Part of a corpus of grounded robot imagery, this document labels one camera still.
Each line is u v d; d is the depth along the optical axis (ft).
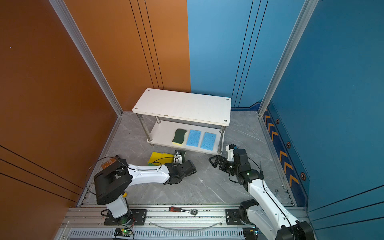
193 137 3.17
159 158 2.44
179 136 3.15
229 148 2.51
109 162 2.93
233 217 2.38
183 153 3.08
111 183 1.50
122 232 2.33
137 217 2.43
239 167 2.04
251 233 2.32
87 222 2.38
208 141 3.08
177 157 2.57
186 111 2.46
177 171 2.19
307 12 2.33
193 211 2.41
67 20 2.41
